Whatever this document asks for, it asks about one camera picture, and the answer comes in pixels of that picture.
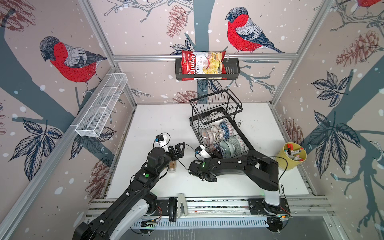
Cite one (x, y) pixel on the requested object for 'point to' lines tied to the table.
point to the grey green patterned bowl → (238, 144)
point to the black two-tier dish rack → (213, 119)
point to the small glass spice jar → (172, 167)
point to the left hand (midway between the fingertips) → (179, 145)
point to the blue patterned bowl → (228, 129)
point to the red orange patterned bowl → (216, 151)
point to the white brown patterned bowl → (217, 133)
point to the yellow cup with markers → (293, 153)
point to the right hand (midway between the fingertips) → (217, 153)
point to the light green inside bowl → (229, 148)
